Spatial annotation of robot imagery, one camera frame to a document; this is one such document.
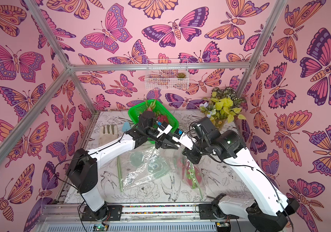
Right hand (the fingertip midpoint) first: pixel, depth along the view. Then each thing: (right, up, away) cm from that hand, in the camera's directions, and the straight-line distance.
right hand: (185, 150), depth 65 cm
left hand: (-2, +1, +1) cm, 3 cm away
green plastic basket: (-34, +21, +48) cm, 62 cm away
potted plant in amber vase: (+27, +23, +23) cm, 43 cm away
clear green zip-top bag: (-27, -15, +25) cm, 40 cm away
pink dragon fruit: (+2, -10, -4) cm, 10 cm away
